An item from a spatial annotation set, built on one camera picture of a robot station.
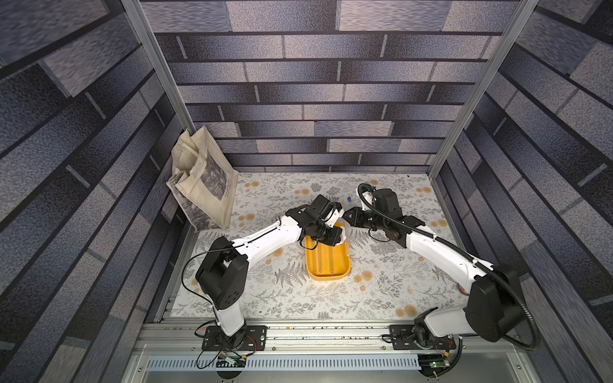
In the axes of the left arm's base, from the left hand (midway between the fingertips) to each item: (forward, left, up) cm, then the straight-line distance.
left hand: (342, 239), depth 82 cm
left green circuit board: (-34, +35, -14) cm, 51 cm away
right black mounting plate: (-28, -18, -12) cm, 35 cm away
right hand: (+8, 0, +5) cm, 9 cm away
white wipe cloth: (0, 0, +3) cm, 3 cm away
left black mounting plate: (-28, +30, -13) cm, 43 cm away
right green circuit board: (-34, -27, -14) cm, 46 cm away
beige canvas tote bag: (+22, +53, +6) cm, 58 cm away
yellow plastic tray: (-3, +5, -13) cm, 14 cm away
